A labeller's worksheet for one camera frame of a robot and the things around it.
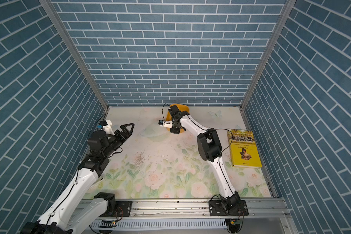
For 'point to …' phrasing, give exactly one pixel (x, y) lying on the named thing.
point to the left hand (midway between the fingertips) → (135, 128)
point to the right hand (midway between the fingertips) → (174, 127)
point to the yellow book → (244, 149)
